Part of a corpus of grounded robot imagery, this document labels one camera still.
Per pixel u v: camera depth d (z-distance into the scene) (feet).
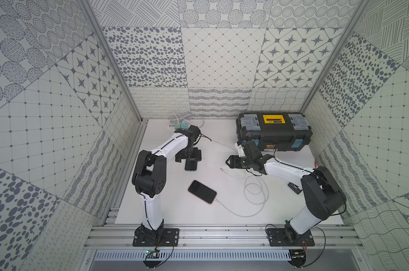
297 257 2.37
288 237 2.16
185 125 3.59
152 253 2.35
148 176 1.72
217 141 3.53
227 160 2.87
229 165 2.81
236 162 2.64
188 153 2.64
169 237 2.43
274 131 3.01
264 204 2.79
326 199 1.49
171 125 3.75
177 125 3.59
